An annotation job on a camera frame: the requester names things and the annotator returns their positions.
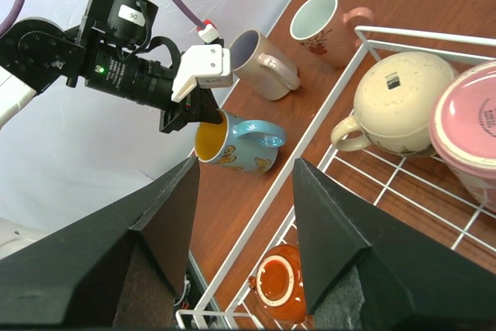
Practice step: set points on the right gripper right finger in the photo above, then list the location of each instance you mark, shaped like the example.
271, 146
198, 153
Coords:
364, 269

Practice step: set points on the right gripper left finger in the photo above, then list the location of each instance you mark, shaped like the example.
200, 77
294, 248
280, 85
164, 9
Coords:
121, 267

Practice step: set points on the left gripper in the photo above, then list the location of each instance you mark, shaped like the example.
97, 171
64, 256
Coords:
153, 86

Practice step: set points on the blue butterfly mug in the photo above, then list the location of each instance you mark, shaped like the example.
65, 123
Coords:
247, 145

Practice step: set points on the pearlescent pink mug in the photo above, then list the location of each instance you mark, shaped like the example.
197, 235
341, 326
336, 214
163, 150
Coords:
269, 71

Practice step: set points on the pink ghost pattern mug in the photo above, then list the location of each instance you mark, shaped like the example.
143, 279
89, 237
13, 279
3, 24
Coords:
462, 131

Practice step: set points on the beige round mug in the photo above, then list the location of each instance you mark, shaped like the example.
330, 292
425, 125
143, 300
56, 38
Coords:
392, 105

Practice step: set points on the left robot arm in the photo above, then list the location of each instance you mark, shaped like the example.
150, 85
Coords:
115, 52

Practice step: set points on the orange brown mug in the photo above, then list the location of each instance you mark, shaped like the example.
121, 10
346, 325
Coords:
278, 285

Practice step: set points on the pink floral mug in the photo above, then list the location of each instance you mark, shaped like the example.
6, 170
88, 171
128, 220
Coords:
323, 28

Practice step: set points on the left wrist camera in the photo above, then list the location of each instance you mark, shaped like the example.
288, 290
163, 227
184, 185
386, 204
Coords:
203, 66

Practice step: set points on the white wire dish rack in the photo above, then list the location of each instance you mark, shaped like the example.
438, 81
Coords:
421, 192

